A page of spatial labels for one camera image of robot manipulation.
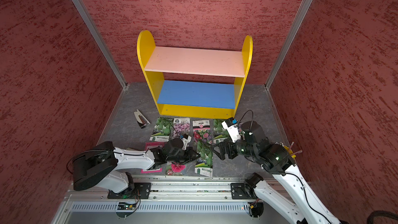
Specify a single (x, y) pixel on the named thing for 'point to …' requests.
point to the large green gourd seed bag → (161, 130)
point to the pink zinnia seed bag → (202, 135)
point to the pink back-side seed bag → (152, 145)
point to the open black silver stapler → (141, 120)
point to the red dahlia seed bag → (177, 168)
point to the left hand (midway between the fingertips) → (200, 159)
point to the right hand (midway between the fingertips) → (218, 148)
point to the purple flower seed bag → (181, 126)
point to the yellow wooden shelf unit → (194, 83)
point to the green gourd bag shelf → (204, 165)
